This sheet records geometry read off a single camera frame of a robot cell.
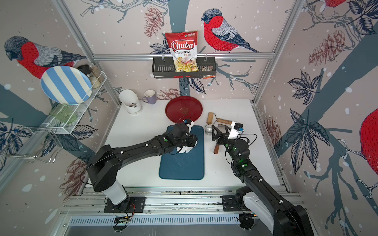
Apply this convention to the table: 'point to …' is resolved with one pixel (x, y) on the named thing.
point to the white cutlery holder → (129, 99)
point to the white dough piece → (184, 149)
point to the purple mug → (150, 98)
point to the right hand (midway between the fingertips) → (218, 125)
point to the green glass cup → (64, 113)
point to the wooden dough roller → (211, 119)
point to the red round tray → (182, 107)
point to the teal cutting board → (169, 127)
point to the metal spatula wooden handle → (216, 148)
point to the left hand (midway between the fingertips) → (201, 136)
